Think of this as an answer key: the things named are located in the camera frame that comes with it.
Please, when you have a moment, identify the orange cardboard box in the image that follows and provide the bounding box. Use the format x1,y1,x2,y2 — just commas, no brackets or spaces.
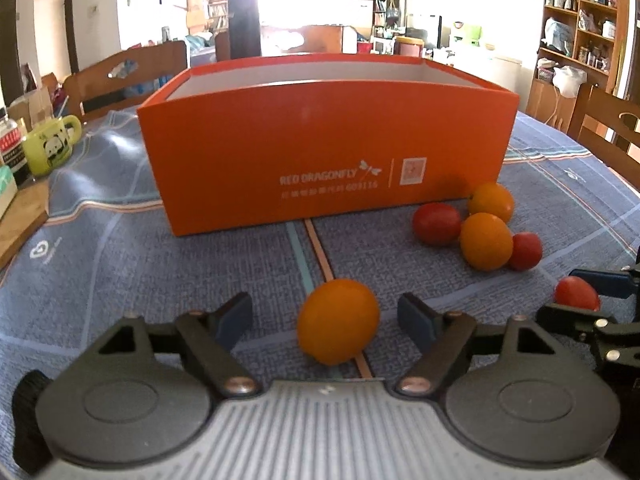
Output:
136,52,521,237

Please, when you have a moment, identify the pink bin with yellow lid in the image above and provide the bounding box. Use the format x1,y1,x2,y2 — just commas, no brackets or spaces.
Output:
395,36,425,58

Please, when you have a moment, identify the wooden shelf cabinet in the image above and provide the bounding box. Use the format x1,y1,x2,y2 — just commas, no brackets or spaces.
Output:
525,0,631,121

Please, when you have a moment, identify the brown cardboard box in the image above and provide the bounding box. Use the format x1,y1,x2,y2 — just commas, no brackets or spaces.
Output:
7,85,56,126

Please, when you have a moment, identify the red cherry tomato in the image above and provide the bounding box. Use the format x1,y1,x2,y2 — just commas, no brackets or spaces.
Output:
554,276,601,312
412,202,462,247
509,231,543,272

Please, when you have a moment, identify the green panda mug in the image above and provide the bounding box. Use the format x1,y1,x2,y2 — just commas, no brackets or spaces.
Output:
22,114,82,177

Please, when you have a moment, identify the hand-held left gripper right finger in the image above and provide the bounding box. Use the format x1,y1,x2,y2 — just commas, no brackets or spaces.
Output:
397,294,561,398

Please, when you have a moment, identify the clear bottle with black cap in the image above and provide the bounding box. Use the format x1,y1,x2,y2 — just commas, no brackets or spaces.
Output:
0,115,28,186

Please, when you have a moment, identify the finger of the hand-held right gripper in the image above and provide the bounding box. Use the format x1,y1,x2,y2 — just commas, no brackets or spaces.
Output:
536,302,621,346
570,267,640,301

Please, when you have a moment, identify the dark cylindrical thermos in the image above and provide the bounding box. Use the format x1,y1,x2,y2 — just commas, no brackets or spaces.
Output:
227,0,262,60

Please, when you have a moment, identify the wooden cutting board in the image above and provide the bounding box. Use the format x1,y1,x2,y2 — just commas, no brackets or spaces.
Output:
0,180,49,268

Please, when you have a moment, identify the orange cherry tomato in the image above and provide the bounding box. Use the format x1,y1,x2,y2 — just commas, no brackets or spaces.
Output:
460,212,514,272
467,182,516,223
296,278,381,366

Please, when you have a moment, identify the dark bookshelf with books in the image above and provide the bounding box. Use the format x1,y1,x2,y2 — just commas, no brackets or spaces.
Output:
372,0,403,28

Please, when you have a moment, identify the wooden chair with oval cutout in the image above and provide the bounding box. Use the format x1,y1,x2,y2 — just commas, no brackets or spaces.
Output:
62,40,188,123

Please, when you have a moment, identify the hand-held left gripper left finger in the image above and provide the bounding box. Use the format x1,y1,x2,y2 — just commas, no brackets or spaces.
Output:
92,292,261,401

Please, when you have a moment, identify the blue patterned tablecloth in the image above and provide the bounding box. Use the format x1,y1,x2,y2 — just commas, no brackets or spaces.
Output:
0,105,640,480

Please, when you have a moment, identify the teal white tissue pack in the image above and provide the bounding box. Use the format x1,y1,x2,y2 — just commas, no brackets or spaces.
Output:
0,165,18,221

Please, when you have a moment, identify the white plastic bag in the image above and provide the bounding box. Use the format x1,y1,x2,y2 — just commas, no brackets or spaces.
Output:
552,65,587,98

